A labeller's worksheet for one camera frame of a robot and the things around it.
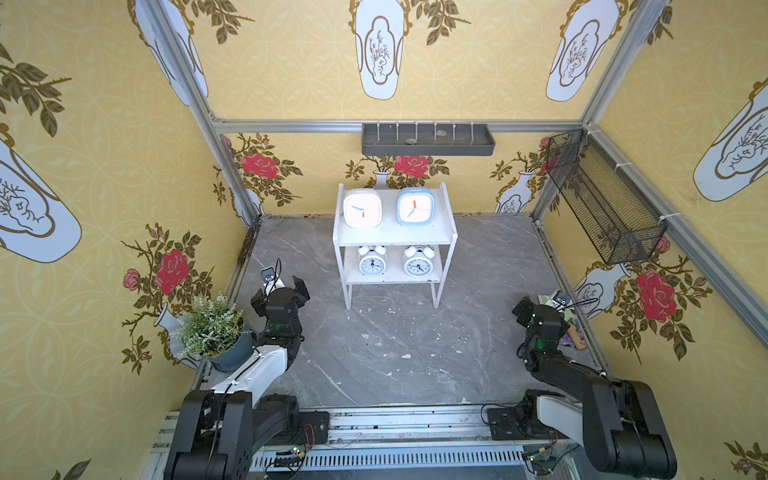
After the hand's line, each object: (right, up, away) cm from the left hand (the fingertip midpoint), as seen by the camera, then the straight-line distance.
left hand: (283, 281), depth 86 cm
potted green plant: (-11, -10, -14) cm, 21 cm away
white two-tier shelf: (+32, +8, +1) cm, 33 cm away
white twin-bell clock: (+38, +6, -7) cm, 40 cm away
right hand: (+76, -7, +3) cm, 76 cm away
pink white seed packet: (+84, -17, +3) cm, 86 cm away
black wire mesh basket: (+95, +17, -3) cm, 97 cm away
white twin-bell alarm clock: (+26, +6, -6) cm, 28 cm away
